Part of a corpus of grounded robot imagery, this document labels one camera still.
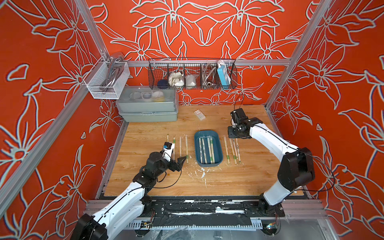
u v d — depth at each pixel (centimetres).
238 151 94
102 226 42
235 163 88
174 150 71
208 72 85
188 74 100
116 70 76
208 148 95
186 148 95
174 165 71
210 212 73
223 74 86
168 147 70
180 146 95
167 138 101
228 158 91
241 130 63
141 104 102
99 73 81
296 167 45
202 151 93
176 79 92
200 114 113
